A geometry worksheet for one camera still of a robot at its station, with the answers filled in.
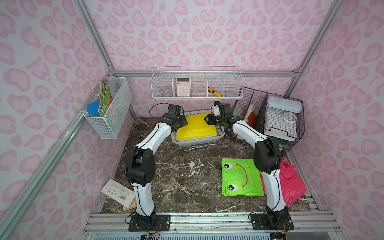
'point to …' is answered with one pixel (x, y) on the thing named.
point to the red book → (252, 119)
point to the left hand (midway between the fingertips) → (182, 118)
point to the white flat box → (275, 125)
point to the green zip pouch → (282, 141)
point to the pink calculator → (183, 85)
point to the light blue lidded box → (292, 105)
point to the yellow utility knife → (210, 90)
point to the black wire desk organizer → (250, 100)
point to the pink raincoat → (293, 187)
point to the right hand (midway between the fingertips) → (206, 117)
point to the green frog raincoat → (241, 177)
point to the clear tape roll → (166, 93)
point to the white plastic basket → (198, 141)
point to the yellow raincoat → (197, 127)
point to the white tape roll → (289, 117)
